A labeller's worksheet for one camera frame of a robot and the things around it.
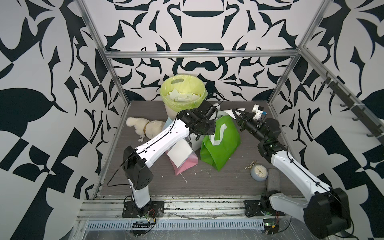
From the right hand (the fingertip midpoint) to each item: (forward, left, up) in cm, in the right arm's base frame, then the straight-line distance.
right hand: (232, 108), depth 71 cm
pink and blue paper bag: (-13, +21, -31) cm, 39 cm away
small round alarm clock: (-20, -16, -30) cm, 40 cm away
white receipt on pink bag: (-13, +25, -18) cm, 34 cm away
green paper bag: (-11, +6, -19) cm, 23 cm away
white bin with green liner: (+31, +26, -18) cm, 44 cm away
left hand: (-2, +10, -11) cm, 15 cm away
